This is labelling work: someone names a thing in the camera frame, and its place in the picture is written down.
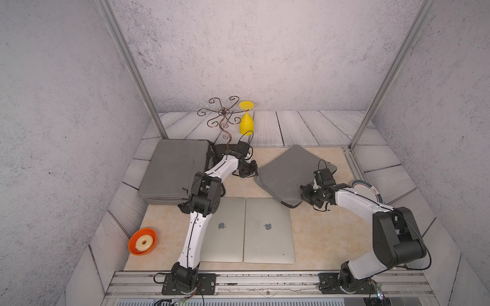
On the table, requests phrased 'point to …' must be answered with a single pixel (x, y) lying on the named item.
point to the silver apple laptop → (223, 238)
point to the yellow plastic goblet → (246, 124)
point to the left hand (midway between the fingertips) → (262, 173)
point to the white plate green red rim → (367, 189)
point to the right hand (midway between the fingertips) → (301, 195)
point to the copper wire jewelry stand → (215, 106)
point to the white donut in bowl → (143, 242)
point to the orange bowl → (132, 241)
